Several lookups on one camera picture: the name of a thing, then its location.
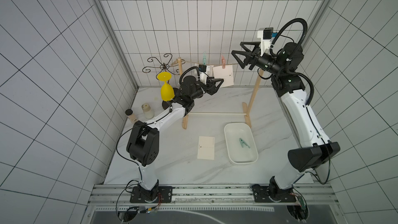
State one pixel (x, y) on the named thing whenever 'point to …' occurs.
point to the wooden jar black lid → (131, 115)
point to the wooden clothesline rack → (245, 111)
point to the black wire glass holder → (165, 67)
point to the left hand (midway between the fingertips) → (220, 81)
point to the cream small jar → (148, 112)
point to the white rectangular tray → (237, 155)
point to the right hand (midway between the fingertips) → (240, 44)
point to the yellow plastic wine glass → (167, 92)
